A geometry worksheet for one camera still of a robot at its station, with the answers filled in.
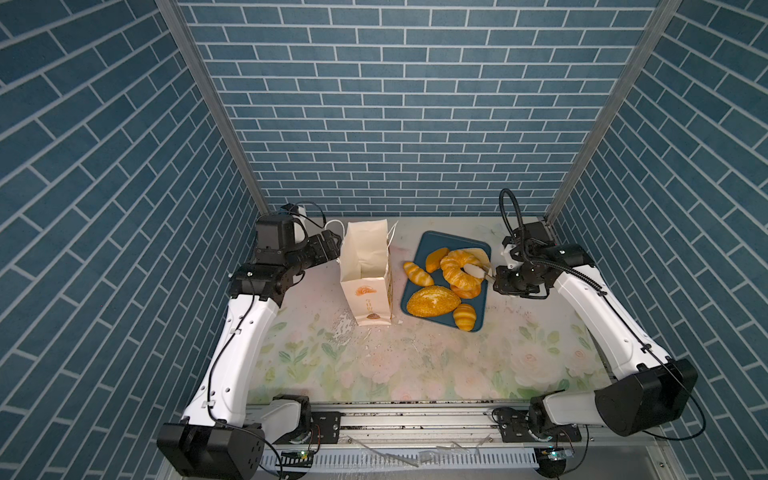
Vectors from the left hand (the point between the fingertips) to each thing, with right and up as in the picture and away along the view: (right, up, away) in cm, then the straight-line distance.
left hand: (331, 240), depth 73 cm
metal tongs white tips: (+42, -10, +13) cm, 45 cm away
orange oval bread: (+29, -6, +29) cm, 42 cm away
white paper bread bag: (+9, -10, -1) cm, 13 cm away
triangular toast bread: (+45, -5, +29) cm, 54 cm away
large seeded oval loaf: (+27, -19, +18) cm, 38 cm away
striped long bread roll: (+23, -11, +26) cm, 37 cm away
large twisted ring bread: (+36, -13, +16) cm, 41 cm away
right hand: (+43, -11, +6) cm, 45 cm away
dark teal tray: (+30, +1, +42) cm, 51 cm away
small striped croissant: (+37, -23, +16) cm, 46 cm away
